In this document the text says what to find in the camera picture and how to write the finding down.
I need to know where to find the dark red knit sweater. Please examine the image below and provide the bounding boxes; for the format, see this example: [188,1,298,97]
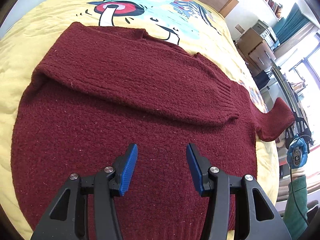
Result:
[11,22,294,239]

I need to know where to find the green sleeve right forearm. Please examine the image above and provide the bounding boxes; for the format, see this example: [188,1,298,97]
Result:
[283,175,308,239]

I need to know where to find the blue gloved right hand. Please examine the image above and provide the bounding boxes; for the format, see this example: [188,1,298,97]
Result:
[286,135,309,169]

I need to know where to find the black bag by chest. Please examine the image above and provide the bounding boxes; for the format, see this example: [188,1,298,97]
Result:
[253,70,272,90]

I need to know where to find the glass desk with clutter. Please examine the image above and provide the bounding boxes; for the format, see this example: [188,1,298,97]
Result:
[267,60,319,145]

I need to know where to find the wooden drawer chest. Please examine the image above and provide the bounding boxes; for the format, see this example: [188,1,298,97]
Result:
[236,28,276,77]

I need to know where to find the grey box on chest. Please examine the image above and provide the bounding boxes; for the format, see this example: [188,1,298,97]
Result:
[252,20,280,50]

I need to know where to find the teal curtain right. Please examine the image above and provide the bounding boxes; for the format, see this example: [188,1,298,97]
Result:
[272,3,310,44]

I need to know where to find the yellow cartoon print duvet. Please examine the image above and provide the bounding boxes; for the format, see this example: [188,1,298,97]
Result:
[1,0,267,239]

